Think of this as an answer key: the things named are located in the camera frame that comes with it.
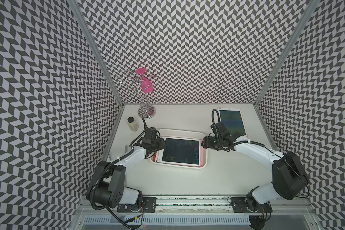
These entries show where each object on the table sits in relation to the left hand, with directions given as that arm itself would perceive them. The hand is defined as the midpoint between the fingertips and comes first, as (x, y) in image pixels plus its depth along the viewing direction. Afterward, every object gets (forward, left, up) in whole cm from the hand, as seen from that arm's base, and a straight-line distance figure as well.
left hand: (162, 144), depth 91 cm
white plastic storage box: (+10, -13, -3) cm, 16 cm away
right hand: (-3, -27, +3) cm, 28 cm away
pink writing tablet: (+23, -52, -4) cm, 57 cm away
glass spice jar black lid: (+13, +21, +4) cm, 25 cm away
